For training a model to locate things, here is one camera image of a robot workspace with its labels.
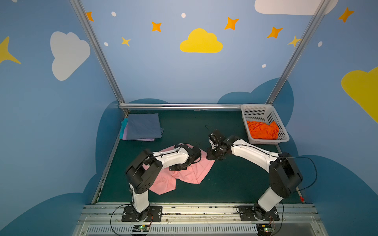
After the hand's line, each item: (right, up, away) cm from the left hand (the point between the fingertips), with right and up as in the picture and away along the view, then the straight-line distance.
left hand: (177, 168), depth 89 cm
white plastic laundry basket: (+69, +36, +28) cm, 82 cm away
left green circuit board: (-16, -24, -18) cm, 34 cm away
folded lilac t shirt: (-37, +19, +10) cm, 42 cm away
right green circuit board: (+45, -26, -17) cm, 54 cm away
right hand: (+20, +8, -1) cm, 21 cm away
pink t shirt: (-6, -6, -5) cm, 10 cm away
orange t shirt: (+60, +22, +16) cm, 66 cm away
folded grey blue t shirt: (-26, +26, +16) cm, 40 cm away
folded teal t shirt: (-43, +26, +21) cm, 55 cm away
